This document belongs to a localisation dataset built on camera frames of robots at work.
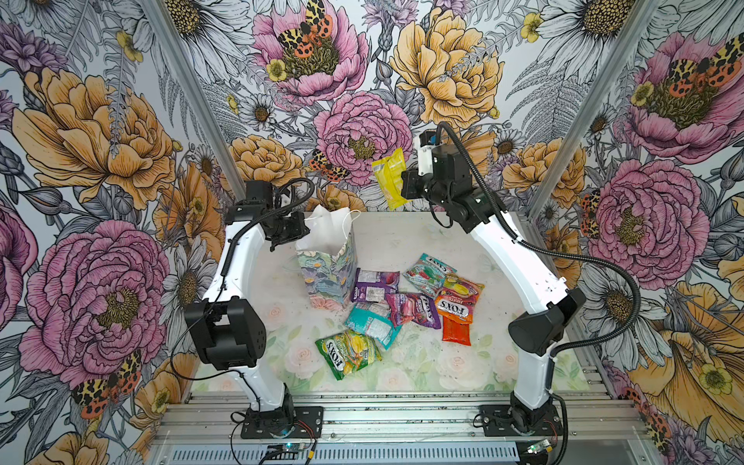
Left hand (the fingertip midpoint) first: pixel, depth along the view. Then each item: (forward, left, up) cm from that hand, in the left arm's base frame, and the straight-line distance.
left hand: (308, 238), depth 84 cm
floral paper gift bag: (+9, -2, -15) cm, 18 cm away
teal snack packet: (-16, -18, -19) cm, 31 cm away
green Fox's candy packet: (-25, -11, -20) cm, 34 cm away
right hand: (+4, -26, +17) cm, 31 cm away
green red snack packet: (0, -37, -20) cm, 42 cm away
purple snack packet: (-4, -18, -19) cm, 27 cm away
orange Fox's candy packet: (-9, -45, -20) cm, 50 cm away
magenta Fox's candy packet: (-12, -31, -19) cm, 38 cm away
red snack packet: (-19, -42, -21) cm, 51 cm away
